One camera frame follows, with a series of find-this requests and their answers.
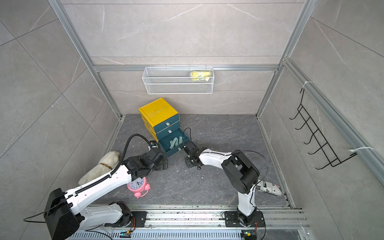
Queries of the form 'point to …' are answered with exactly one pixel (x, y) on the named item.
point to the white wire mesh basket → (176, 80)
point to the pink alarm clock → (140, 187)
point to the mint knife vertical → (180, 140)
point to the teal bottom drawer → (165, 142)
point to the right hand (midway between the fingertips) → (191, 160)
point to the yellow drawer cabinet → (160, 118)
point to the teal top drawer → (167, 123)
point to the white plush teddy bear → (108, 162)
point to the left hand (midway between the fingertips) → (160, 158)
